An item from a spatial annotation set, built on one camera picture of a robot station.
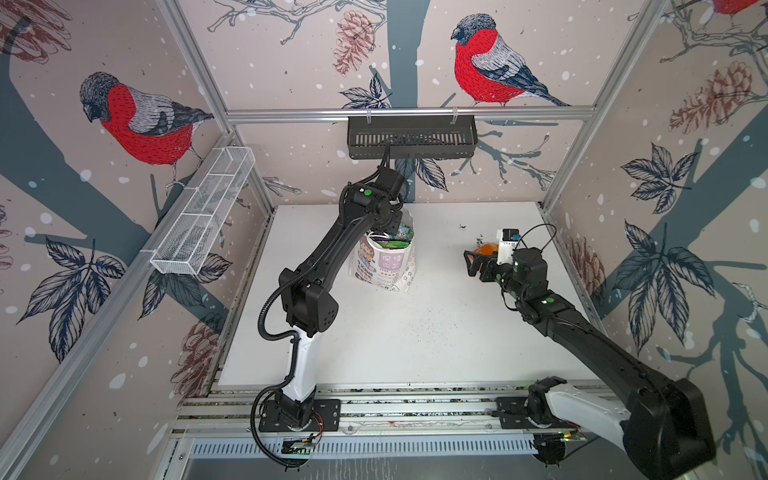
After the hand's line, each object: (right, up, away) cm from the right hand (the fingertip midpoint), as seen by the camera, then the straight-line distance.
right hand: (477, 255), depth 82 cm
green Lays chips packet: (-24, +3, +1) cm, 24 cm away
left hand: (-25, +9, +3) cm, 27 cm away
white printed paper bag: (-24, -4, +2) cm, 25 cm away
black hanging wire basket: (-16, +41, +24) cm, 50 cm away
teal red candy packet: (-20, +6, +6) cm, 22 cm away
